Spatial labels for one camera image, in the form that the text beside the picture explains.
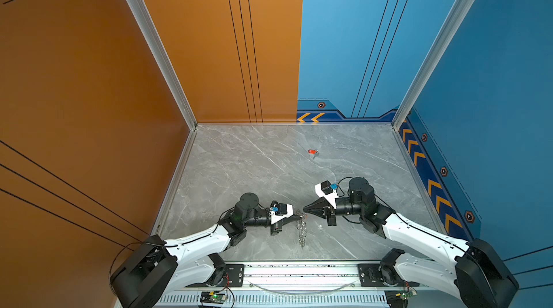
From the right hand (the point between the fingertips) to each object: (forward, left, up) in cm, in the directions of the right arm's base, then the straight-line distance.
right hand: (305, 210), depth 71 cm
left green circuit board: (-22, +31, -17) cm, 42 cm away
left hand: (0, +2, -3) cm, 3 cm away
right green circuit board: (-21, -33, -17) cm, 43 cm away
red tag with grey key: (+38, -8, -16) cm, 42 cm away
